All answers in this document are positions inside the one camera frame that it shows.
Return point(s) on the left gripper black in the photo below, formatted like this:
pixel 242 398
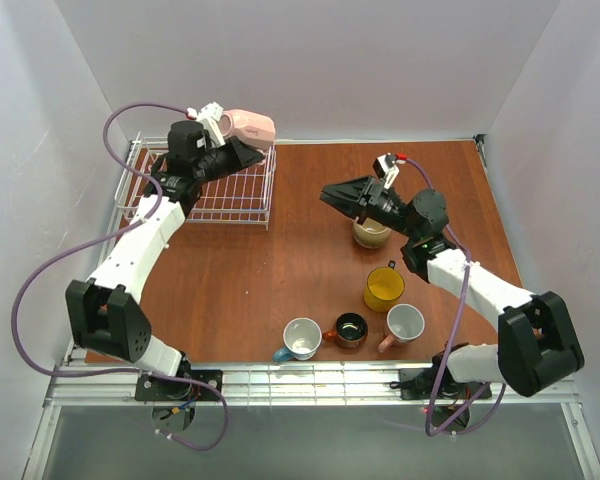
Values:
pixel 230 151

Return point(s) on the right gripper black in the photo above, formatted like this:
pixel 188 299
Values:
pixel 368 195

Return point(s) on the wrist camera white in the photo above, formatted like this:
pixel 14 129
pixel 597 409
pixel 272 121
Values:
pixel 209 116
pixel 386 169

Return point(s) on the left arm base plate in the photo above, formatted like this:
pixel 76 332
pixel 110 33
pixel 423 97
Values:
pixel 151 389

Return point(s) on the white mug blue handle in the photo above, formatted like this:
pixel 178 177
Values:
pixel 302 337

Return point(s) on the pink faceted mug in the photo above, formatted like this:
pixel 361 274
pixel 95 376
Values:
pixel 253 129

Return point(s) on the yellow enamel mug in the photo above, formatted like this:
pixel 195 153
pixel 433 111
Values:
pixel 384 287

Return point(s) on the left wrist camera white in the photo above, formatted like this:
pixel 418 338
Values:
pixel 209 116

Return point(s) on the aluminium frame rail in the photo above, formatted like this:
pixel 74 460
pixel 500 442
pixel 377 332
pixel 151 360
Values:
pixel 323 383

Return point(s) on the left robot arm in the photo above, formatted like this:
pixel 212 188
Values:
pixel 104 310

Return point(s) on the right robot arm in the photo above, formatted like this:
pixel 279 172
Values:
pixel 537 344

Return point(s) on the dark brown glazed mug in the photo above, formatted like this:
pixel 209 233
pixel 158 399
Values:
pixel 350 331

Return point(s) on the white wire dish rack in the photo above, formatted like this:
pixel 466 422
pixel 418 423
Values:
pixel 242 198

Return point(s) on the white mug pink handle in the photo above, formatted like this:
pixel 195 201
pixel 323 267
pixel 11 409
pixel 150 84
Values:
pixel 404 324

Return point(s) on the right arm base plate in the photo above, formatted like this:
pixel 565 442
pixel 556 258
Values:
pixel 417 384

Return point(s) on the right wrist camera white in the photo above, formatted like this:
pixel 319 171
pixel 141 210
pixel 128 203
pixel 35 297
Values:
pixel 386 169

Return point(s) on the beige speckled round mug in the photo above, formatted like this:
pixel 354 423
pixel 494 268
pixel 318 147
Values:
pixel 371 234

